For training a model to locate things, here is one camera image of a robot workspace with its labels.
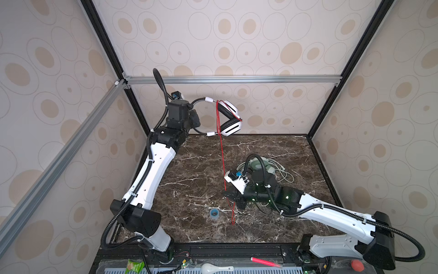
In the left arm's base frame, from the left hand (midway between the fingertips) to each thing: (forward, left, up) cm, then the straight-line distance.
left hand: (196, 108), depth 71 cm
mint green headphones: (-3, -30, -36) cm, 47 cm away
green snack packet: (-52, +24, -38) cm, 69 cm away
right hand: (-29, -12, -19) cm, 36 cm away
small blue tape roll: (-30, -7, -41) cm, 51 cm away
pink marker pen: (-50, -29, -40) cm, 71 cm away
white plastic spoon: (-53, -5, -40) cm, 66 cm away
